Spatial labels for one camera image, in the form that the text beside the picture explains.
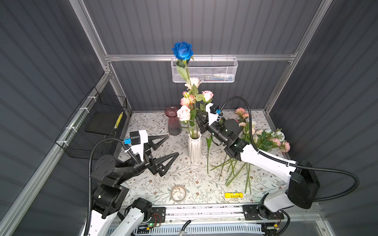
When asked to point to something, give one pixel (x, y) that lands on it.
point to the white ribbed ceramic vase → (195, 146)
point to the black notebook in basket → (103, 122)
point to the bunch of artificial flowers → (263, 139)
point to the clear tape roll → (178, 192)
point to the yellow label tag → (232, 195)
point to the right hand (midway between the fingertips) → (197, 113)
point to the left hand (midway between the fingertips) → (174, 145)
